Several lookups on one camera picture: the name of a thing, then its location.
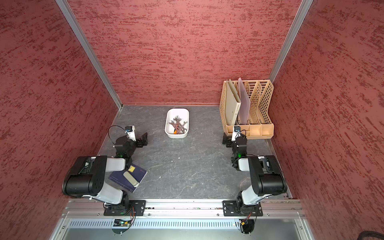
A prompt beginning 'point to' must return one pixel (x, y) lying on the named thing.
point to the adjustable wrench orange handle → (177, 118)
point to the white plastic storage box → (182, 113)
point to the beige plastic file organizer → (260, 124)
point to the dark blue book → (118, 178)
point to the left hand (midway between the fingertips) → (140, 135)
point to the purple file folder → (245, 103)
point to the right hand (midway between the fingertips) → (231, 134)
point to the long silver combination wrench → (184, 122)
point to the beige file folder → (232, 104)
